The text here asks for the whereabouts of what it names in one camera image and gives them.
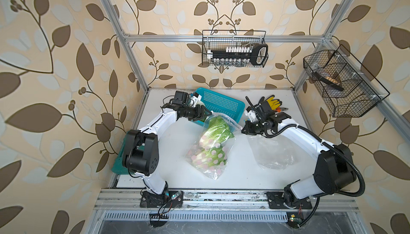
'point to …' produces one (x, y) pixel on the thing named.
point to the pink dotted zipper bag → (209, 170)
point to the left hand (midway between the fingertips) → (206, 112)
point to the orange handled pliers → (279, 109)
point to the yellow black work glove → (273, 103)
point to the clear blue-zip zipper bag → (273, 153)
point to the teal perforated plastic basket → (220, 103)
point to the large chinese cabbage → (212, 148)
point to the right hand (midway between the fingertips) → (242, 131)
